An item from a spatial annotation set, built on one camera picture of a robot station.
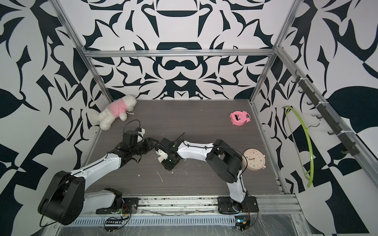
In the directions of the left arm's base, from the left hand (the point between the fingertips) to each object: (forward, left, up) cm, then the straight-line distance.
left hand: (156, 140), depth 88 cm
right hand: (-11, -6, -8) cm, 15 cm away
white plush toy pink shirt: (+26, +30, 0) cm, 40 cm away
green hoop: (-26, -67, +18) cm, 74 cm away
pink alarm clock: (+18, -55, -5) cm, 59 cm away
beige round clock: (-14, -54, -1) cm, 56 cm away
